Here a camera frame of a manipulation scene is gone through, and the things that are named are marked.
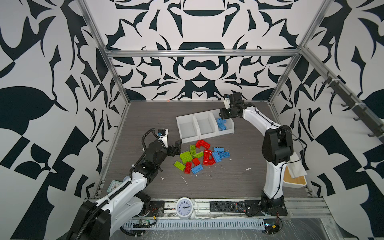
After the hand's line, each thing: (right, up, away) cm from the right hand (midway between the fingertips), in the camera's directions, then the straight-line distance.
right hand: (223, 111), depth 97 cm
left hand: (-30, -14, -16) cm, 37 cm away
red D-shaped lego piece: (-10, -28, -7) cm, 31 cm away
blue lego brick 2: (-18, -33, -12) cm, 39 cm away
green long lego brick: (-19, -24, -4) cm, 31 cm away
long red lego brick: (-14, -20, -3) cm, 25 cm away
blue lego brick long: (-5, -27, -8) cm, 29 cm away
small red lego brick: (-18, -29, -8) cm, 35 cm away
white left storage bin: (-23, -10, +5) cm, 25 cm away
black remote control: (-2, -47, -23) cm, 53 cm away
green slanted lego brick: (-16, -26, -6) cm, 31 cm away
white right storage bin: (+5, -8, +5) cm, 11 cm away
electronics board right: (+17, -54, -26) cm, 63 cm away
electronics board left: (-44, -55, -24) cm, 74 cm away
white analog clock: (-23, -47, -25) cm, 58 cm away
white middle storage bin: (-10, -9, +9) cm, 16 cm away
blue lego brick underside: (-1, -26, -6) cm, 26 cm away
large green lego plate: (-23, -27, -8) cm, 37 cm away
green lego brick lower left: (-27, -31, -10) cm, 42 cm away
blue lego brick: (0, -7, +7) cm, 10 cm away
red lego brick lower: (-22, -33, -11) cm, 41 cm away
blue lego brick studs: (-4, -23, -5) cm, 24 cm away
